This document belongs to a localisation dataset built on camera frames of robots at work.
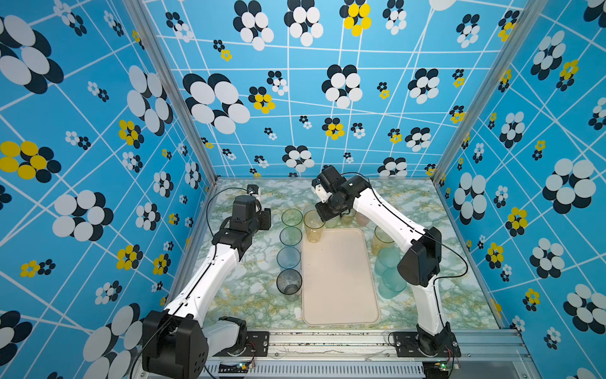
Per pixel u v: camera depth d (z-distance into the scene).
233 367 0.72
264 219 0.74
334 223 0.98
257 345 0.73
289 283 0.82
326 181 0.69
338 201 0.62
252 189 0.70
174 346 0.39
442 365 0.71
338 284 0.91
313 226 0.82
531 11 0.68
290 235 0.91
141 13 0.69
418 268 0.51
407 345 0.73
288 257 0.90
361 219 0.61
